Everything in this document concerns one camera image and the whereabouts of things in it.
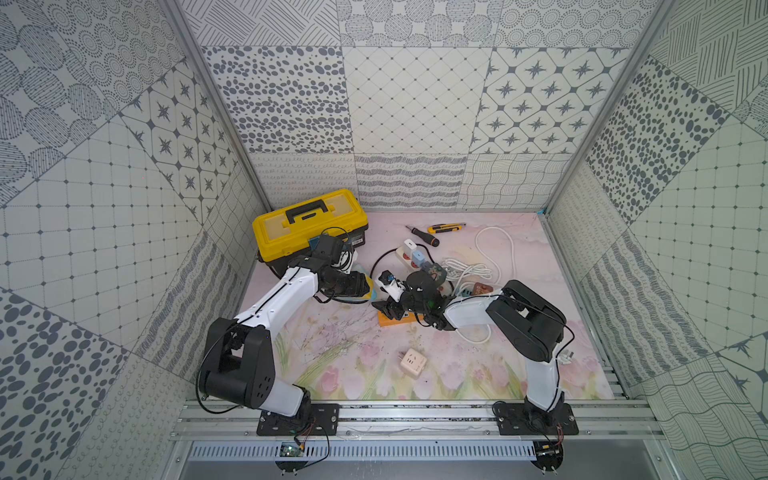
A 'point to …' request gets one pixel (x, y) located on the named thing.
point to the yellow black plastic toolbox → (285, 233)
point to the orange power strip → (408, 317)
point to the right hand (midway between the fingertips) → (381, 297)
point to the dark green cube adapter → (437, 272)
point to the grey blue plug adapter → (417, 258)
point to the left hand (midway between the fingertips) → (358, 283)
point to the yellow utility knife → (437, 228)
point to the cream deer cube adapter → (413, 363)
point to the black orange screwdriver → (432, 240)
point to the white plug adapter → (412, 245)
